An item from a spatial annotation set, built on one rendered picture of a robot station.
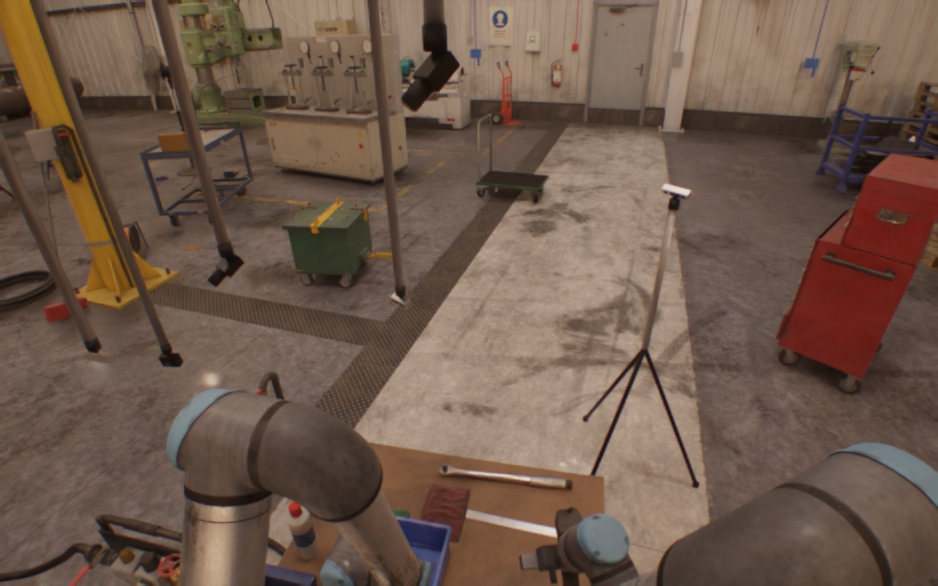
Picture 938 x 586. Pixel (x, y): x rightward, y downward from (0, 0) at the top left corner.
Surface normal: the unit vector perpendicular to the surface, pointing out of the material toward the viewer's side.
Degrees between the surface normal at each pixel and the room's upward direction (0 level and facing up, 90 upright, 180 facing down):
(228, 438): 43
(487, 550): 0
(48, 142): 90
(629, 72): 90
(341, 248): 90
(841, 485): 15
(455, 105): 90
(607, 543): 19
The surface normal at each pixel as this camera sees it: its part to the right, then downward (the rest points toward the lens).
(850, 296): -0.74, 0.35
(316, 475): 0.33, 0.01
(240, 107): -0.30, 0.48
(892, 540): 0.22, -0.44
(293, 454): 0.28, -0.20
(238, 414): -0.07, -0.73
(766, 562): -0.58, -0.54
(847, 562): -0.02, -0.47
